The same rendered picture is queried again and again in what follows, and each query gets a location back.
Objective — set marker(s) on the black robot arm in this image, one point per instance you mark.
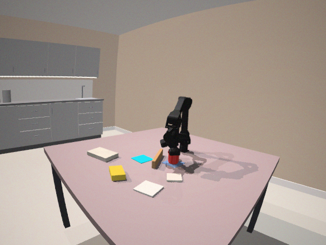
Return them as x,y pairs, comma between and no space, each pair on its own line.
174,118

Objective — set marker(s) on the white flat square pad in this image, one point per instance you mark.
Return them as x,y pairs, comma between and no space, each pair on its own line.
148,188

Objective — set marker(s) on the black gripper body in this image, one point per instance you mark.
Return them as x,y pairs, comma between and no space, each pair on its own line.
174,150

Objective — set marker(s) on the yellow rectangular block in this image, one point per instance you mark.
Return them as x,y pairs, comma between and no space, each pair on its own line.
117,173

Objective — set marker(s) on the cream flat square tile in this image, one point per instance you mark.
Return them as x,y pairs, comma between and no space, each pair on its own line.
174,177

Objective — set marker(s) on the white flat rectangular block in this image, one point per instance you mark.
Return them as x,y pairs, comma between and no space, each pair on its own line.
102,154

